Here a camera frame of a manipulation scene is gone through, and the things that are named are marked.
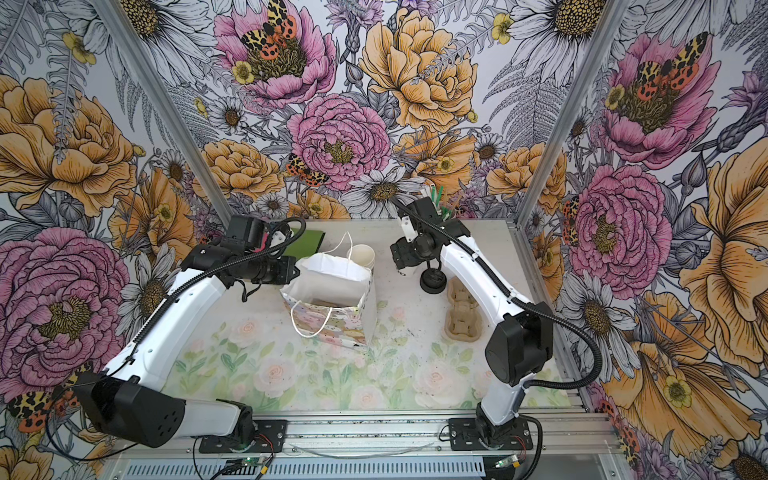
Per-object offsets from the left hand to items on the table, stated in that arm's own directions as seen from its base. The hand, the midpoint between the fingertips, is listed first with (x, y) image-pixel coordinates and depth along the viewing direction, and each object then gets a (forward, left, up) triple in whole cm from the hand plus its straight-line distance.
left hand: (295, 282), depth 77 cm
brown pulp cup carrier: (-1, -46, -19) cm, 50 cm away
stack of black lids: (+14, -39, -20) cm, 45 cm away
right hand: (+8, -30, -2) cm, 31 cm away
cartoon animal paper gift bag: (+6, -6, -17) cm, 19 cm away
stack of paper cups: (+16, -15, -9) cm, 24 cm away
